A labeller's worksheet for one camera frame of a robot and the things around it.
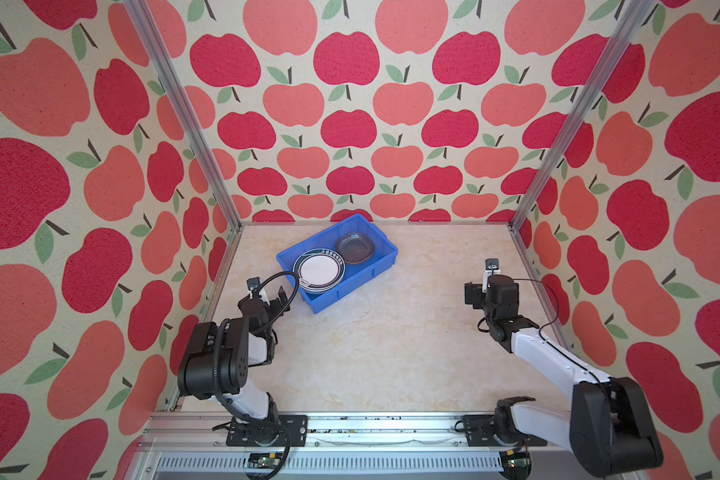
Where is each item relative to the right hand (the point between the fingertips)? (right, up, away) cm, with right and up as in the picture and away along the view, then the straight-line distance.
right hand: (497, 283), depth 88 cm
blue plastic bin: (-53, +14, +21) cm, 59 cm away
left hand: (-69, -3, +6) cm, 70 cm away
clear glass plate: (-43, +11, +25) cm, 51 cm away
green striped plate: (-55, +3, +14) cm, 57 cm away
